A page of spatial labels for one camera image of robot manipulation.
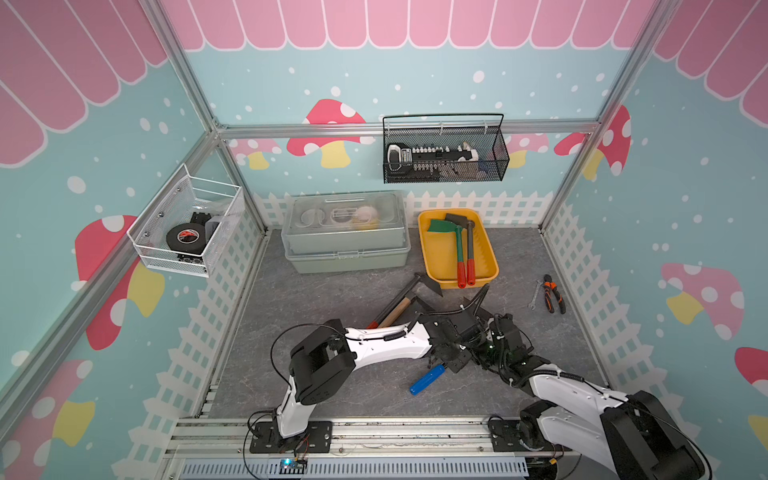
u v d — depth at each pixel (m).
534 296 1.00
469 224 1.17
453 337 0.63
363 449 0.74
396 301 0.97
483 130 0.89
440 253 1.10
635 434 0.42
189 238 0.71
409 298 0.97
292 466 0.73
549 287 1.02
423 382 0.76
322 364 0.47
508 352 0.68
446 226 1.17
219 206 0.76
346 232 0.92
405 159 0.89
